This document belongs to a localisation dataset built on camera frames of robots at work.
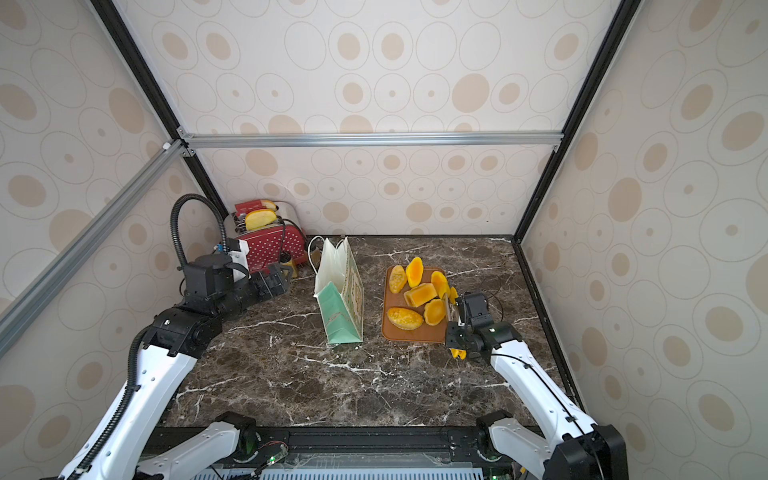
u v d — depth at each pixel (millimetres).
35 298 530
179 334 444
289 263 1029
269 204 1020
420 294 955
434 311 942
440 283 1000
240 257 610
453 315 896
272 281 614
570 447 387
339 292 725
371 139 923
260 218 984
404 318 918
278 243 1000
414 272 1050
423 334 921
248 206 994
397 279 1027
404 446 749
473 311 625
